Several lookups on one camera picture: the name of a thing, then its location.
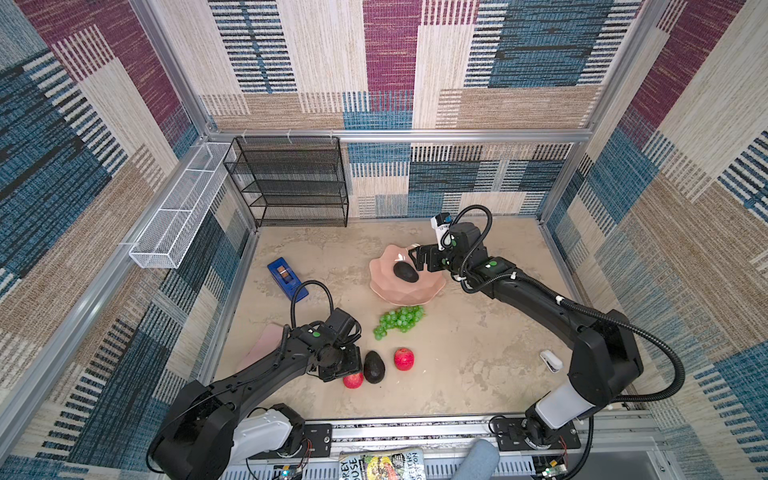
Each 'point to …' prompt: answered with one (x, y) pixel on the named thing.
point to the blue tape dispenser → (285, 276)
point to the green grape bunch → (403, 319)
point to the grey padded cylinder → (479, 463)
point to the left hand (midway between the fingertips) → (356, 365)
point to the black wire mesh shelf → (291, 181)
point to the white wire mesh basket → (169, 236)
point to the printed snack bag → (405, 464)
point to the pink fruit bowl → (385, 282)
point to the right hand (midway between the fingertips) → (423, 253)
